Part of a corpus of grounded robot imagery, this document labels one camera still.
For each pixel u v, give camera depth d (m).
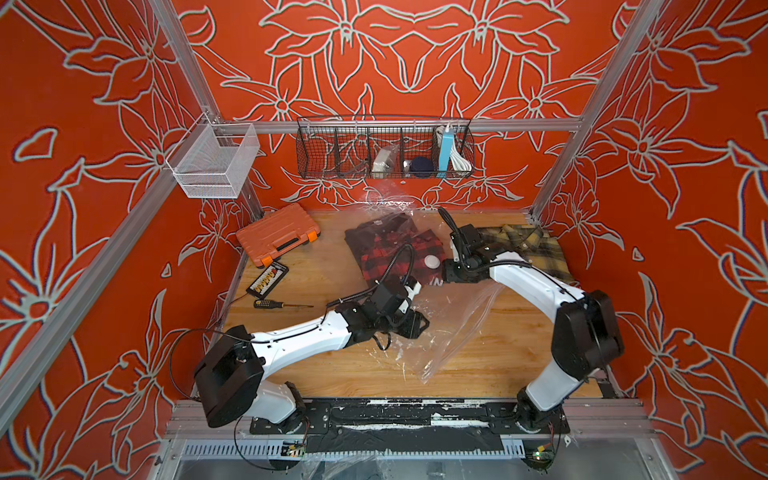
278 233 1.07
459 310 0.82
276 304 0.93
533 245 1.07
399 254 1.00
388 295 0.60
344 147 1.00
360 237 1.09
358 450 0.70
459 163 0.91
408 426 0.73
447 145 0.87
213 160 0.93
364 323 0.57
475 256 0.65
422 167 0.97
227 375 0.42
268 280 0.98
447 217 0.73
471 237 0.70
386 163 0.92
